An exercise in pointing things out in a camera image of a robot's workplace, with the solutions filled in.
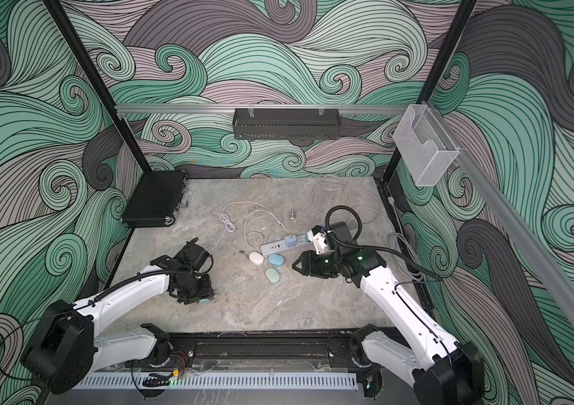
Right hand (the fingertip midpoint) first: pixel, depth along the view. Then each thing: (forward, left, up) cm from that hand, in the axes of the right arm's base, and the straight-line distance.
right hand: (296, 268), depth 74 cm
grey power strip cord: (+16, -44, -19) cm, 51 cm away
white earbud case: (+11, +14, -15) cm, 23 cm away
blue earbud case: (+10, +7, -14) cm, 19 cm away
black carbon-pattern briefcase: (+40, +61, -13) cm, 74 cm away
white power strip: (+15, +6, -14) cm, 21 cm away
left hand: (-2, +29, -13) cm, 32 cm away
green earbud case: (+5, +8, -14) cm, 17 cm away
